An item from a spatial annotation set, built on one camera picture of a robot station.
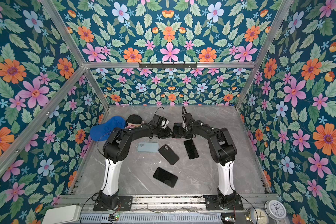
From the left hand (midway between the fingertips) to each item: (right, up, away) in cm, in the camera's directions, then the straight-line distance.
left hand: (176, 131), depth 97 cm
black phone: (+10, -11, -4) cm, 16 cm away
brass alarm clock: (+39, -36, -33) cm, 62 cm away
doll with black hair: (-31, +8, +4) cm, 32 cm away
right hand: (+3, -2, +3) cm, 4 cm away
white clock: (+51, -37, -28) cm, 69 cm away
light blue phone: (-20, -11, -1) cm, 23 cm away
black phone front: (-6, -26, -14) cm, 31 cm away
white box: (-55, -38, -30) cm, 73 cm away
